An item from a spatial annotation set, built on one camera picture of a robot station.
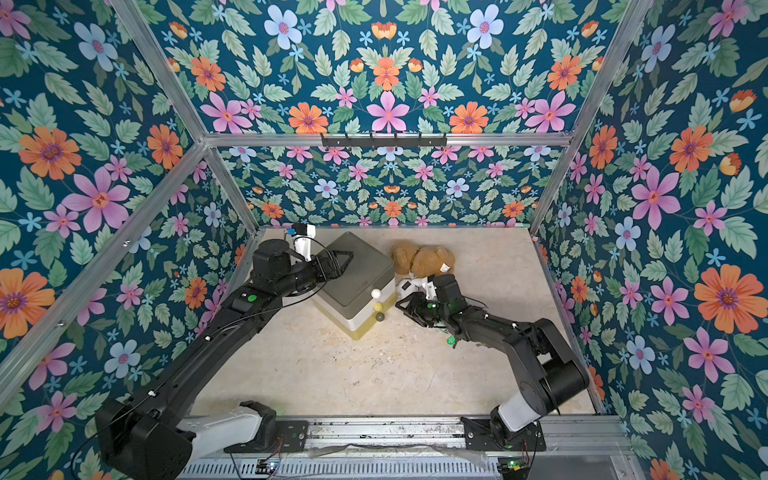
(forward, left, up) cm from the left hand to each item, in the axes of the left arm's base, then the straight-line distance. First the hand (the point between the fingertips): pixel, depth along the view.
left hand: (346, 255), depth 73 cm
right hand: (-4, -12, -20) cm, 24 cm away
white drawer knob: (-4, -6, -12) cm, 14 cm away
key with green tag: (-11, -28, -31) cm, 43 cm away
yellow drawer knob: (-4, -6, -18) cm, 20 cm away
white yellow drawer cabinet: (-6, -2, -22) cm, 23 cm away
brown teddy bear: (+13, -21, -20) cm, 32 cm away
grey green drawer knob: (-4, -6, -26) cm, 27 cm away
